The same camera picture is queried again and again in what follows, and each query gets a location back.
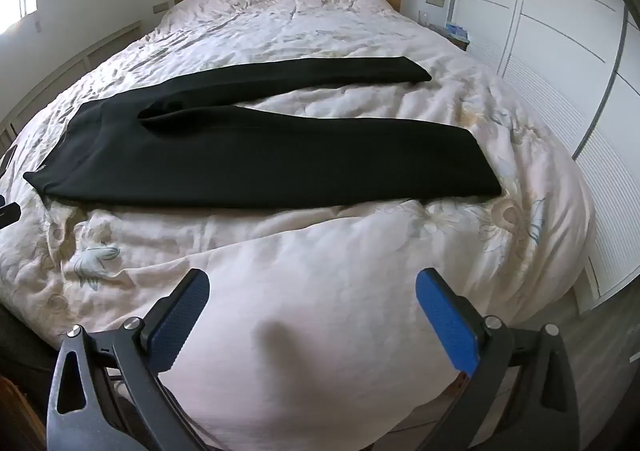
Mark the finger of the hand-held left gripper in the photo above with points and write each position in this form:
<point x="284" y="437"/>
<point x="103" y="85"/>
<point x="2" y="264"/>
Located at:
<point x="7" y="214"/>

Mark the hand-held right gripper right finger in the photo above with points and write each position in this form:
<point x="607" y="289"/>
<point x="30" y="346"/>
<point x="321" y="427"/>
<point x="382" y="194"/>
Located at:
<point x="446" y="322"/>

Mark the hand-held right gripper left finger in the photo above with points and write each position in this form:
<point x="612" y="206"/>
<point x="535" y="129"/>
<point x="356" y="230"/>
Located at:
<point x="179" y="322"/>

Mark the black pants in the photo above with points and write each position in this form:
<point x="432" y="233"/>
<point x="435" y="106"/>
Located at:
<point x="250" y="156"/>

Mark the floral white quilt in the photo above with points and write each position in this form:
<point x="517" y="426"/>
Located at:
<point x="325" y="281"/>

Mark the dark grey bed base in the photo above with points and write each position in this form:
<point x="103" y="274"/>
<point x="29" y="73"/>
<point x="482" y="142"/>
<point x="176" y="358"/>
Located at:
<point x="20" y="346"/>

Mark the wooden nightstand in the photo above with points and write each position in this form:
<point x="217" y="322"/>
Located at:
<point x="457" y="43"/>

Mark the white wardrobe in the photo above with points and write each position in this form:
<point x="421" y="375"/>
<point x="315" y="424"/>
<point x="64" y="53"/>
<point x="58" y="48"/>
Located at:
<point x="565" y="56"/>

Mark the blue packet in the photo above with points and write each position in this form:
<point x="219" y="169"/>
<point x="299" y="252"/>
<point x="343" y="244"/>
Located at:
<point x="457" y="30"/>

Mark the clear drinking glass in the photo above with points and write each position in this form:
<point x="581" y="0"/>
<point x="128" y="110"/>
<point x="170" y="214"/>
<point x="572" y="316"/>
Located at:
<point x="424" y="18"/>

